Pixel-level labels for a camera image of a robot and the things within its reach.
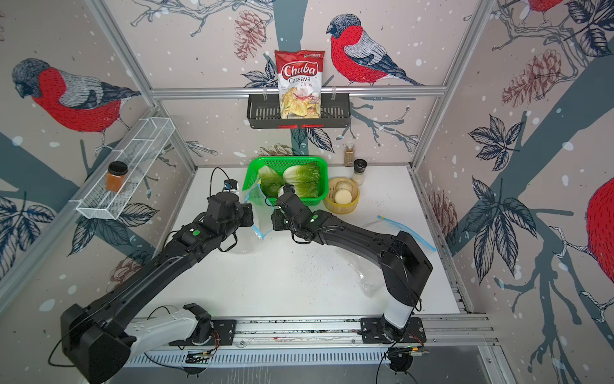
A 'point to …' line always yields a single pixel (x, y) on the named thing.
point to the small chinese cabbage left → (270, 182)
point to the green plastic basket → (252, 186)
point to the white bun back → (344, 185)
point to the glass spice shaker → (349, 155)
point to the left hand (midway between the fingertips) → (253, 201)
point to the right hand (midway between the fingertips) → (273, 216)
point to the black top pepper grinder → (360, 166)
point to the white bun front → (343, 197)
